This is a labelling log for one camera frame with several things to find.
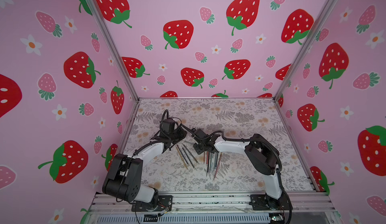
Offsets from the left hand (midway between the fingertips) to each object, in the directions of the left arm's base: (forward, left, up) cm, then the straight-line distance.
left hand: (188, 131), depth 91 cm
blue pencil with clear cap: (-10, -2, -10) cm, 14 cm away
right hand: (-6, -4, -9) cm, 12 cm away
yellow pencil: (-12, +4, -10) cm, 16 cm away
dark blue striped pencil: (-12, 0, -10) cm, 16 cm away
